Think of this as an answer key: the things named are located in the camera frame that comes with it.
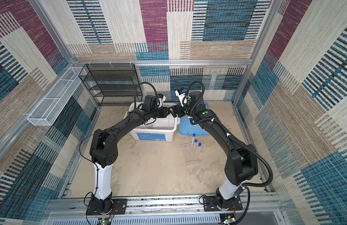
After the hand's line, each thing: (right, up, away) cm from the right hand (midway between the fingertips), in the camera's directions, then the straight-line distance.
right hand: (174, 107), depth 82 cm
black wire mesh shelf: (-48, +19, +27) cm, 58 cm away
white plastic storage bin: (-10, -13, -1) cm, 16 cm away
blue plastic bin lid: (+9, -14, +24) cm, 29 cm away
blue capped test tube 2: (+14, -21, -3) cm, 26 cm away
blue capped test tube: (+12, -20, -1) cm, 23 cm away
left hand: (-2, -1, +10) cm, 10 cm away
